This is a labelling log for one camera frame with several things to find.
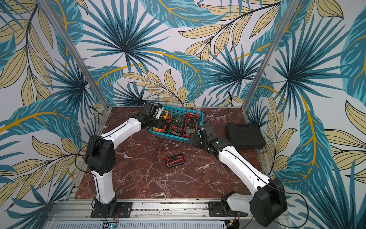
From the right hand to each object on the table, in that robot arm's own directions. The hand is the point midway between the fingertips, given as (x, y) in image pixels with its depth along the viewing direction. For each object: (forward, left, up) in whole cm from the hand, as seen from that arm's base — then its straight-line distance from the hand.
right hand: (196, 140), depth 82 cm
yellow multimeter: (+18, +19, +1) cm, 26 cm away
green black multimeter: (+16, +12, -7) cm, 21 cm away
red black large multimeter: (+16, +2, -7) cm, 18 cm away
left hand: (+16, +22, -3) cm, 28 cm away
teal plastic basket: (+30, +9, -7) cm, 32 cm away
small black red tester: (-6, +13, -13) cm, 19 cm away
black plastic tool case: (+11, -36, -13) cm, 40 cm away
